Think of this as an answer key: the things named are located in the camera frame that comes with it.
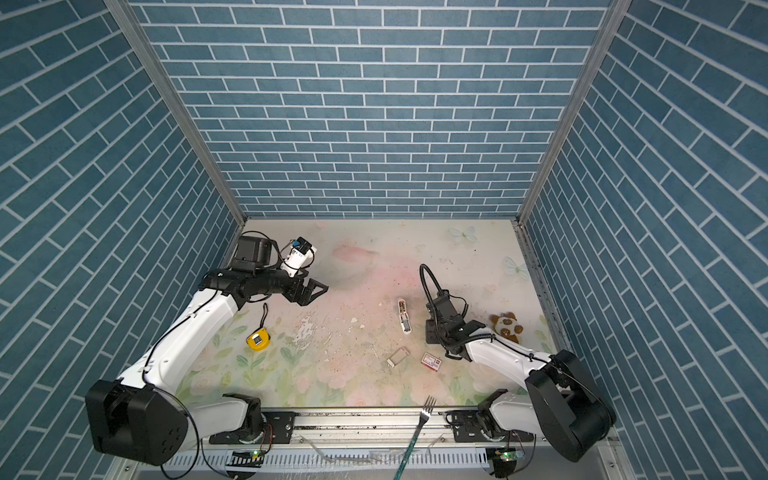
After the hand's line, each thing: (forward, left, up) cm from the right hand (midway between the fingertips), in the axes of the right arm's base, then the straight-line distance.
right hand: (431, 324), depth 90 cm
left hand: (+2, +32, +19) cm, 37 cm away
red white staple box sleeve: (-11, 0, -2) cm, 11 cm away
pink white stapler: (+2, +8, 0) cm, 9 cm away
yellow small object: (-9, +50, +1) cm, 51 cm away
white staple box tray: (-9, +9, -3) cm, 13 cm away
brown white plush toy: (+1, -22, +1) cm, 22 cm away
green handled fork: (-23, +1, -2) cm, 23 cm away
